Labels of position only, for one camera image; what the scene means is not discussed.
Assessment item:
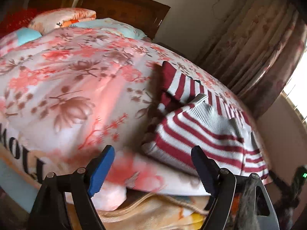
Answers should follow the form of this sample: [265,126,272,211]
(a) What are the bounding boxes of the pink floral quilt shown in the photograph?
[0,25,267,211]

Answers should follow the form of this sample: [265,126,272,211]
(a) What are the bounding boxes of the red patterned blanket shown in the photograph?
[0,8,39,39]

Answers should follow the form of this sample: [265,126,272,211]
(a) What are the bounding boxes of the barred window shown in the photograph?
[283,29,307,127]

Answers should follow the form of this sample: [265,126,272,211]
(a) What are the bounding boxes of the red white striped sweater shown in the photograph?
[141,61,269,180]

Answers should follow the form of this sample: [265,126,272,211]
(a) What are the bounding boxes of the floral curtain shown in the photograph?
[193,0,307,120]

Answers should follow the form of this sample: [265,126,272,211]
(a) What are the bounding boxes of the light blue floral pillow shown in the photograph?
[69,18,147,40]

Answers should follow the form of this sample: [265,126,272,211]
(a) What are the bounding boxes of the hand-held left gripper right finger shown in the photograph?
[191,145,280,230]

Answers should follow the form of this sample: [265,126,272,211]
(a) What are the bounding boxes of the beige fuzzy blanket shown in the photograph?
[0,144,211,230]

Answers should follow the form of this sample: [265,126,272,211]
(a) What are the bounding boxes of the pink orange floral pillow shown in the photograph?
[27,8,97,34]

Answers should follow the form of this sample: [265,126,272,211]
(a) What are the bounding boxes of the large wooden headboard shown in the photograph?
[75,0,171,41]

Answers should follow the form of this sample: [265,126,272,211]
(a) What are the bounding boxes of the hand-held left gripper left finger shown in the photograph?
[27,145,116,230]

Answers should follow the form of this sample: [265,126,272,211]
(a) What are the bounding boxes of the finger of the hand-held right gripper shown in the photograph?
[269,170,292,193]

